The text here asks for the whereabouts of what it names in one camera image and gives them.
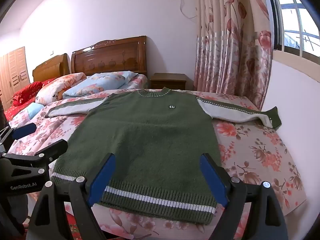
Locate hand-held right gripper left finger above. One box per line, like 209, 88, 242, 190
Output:
26, 152, 117, 240

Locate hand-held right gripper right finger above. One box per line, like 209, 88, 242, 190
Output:
199, 152, 288, 240

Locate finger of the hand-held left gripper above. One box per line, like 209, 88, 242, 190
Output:
0, 139, 68, 174
0, 122, 37, 153

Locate green knitted sweater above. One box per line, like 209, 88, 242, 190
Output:
45, 87, 282, 225

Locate red blanket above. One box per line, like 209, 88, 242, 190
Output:
4, 78, 57, 122

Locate pink floral pillow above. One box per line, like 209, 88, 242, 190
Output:
35, 72, 87, 105

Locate floral bed sheet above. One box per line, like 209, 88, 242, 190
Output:
5, 74, 307, 240

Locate light wooden wardrobe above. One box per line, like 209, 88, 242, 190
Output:
0, 46, 30, 110

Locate small wooden headboard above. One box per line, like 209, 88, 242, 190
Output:
32, 53, 70, 82

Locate blue floral pillow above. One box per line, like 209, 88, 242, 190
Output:
62, 71, 139, 99

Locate large wooden headboard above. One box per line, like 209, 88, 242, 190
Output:
71, 36, 148, 77

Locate wooden nightstand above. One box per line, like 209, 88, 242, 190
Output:
150, 73, 187, 90

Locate pink floral curtain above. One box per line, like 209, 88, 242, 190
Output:
194, 0, 273, 112

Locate window with dark frame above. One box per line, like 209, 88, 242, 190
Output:
265, 0, 320, 64

